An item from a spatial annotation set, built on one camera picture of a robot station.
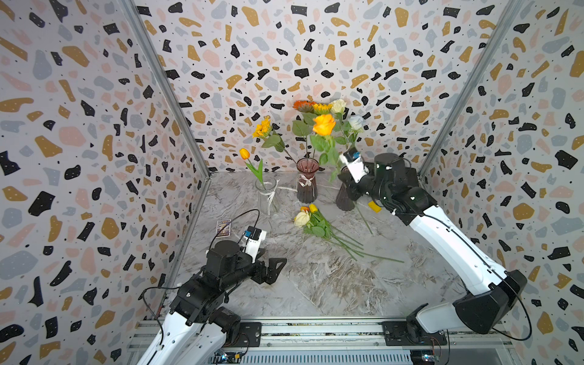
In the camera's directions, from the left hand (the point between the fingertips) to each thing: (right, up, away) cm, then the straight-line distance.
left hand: (277, 256), depth 69 cm
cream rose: (+14, +4, +29) cm, 32 cm away
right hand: (+20, +24, +3) cm, 31 cm away
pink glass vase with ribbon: (+9, +22, +30) cm, 38 cm away
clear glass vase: (-7, +18, +27) cm, 33 cm away
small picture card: (-26, +2, +29) cm, 39 cm away
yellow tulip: (+12, +12, +37) cm, 40 cm away
